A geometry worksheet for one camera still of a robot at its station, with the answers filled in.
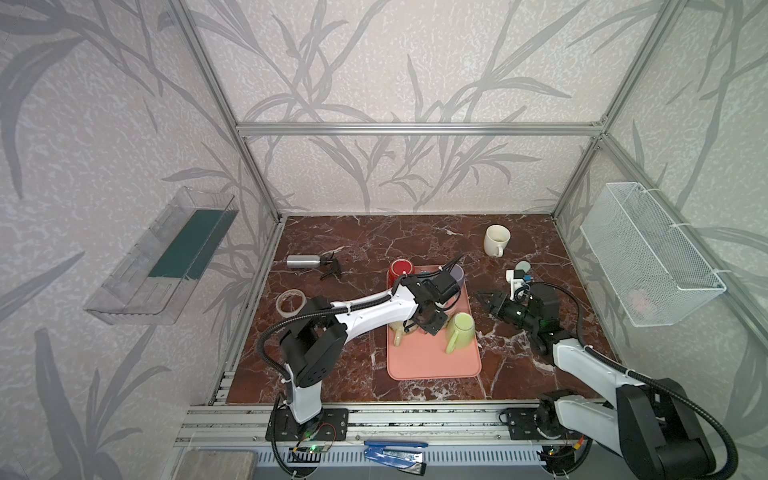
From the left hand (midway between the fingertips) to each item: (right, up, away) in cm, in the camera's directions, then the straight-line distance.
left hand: (436, 314), depth 85 cm
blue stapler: (-9, -28, -17) cm, 34 cm away
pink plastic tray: (-3, -12, -1) cm, 12 cm away
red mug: (-10, +13, +9) cm, 19 cm away
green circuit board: (-31, -28, -15) cm, 44 cm away
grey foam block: (-52, -29, -19) cm, 62 cm away
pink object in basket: (+49, +6, -12) cm, 51 cm away
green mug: (+6, -3, -5) cm, 9 cm away
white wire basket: (+44, +14, -23) cm, 52 cm away
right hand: (+12, +8, -1) cm, 14 cm away
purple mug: (+5, +13, -6) cm, 15 cm away
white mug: (+23, +23, +18) cm, 37 cm away
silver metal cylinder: (-41, +14, +16) cm, 46 cm away
